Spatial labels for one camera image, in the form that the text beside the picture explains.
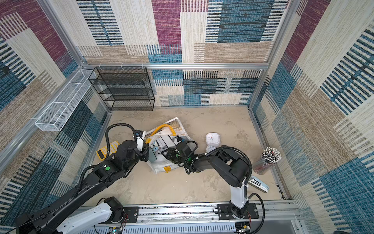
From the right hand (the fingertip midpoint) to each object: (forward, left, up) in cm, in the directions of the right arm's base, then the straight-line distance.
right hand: (164, 155), depth 89 cm
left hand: (-1, +6, +15) cm, 16 cm away
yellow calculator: (+4, +41, -3) cm, 41 cm away
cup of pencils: (-7, -55, +12) cm, 57 cm away
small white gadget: (+5, -27, -2) cm, 28 cm away
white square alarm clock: (+12, -31, -3) cm, 33 cm away
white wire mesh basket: (+5, +50, +30) cm, 58 cm away
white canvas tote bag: (+12, -6, +12) cm, 18 cm away
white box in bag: (+8, +1, +2) cm, 9 cm away
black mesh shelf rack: (+48, +33, +13) cm, 60 cm away
